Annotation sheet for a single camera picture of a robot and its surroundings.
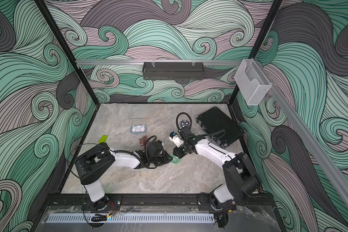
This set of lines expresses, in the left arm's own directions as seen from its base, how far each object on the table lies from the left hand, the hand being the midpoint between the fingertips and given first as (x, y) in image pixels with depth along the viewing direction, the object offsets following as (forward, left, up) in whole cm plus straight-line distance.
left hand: (174, 158), depth 87 cm
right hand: (+2, 0, +3) cm, 4 cm away
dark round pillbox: (+29, -8, -2) cm, 30 cm away
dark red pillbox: (+13, +21, -1) cm, 24 cm away
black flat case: (+20, -31, +6) cm, 38 cm away
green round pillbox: (0, -1, -2) cm, 3 cm away
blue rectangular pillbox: (+23, +26, -2) cm, 35 cm away
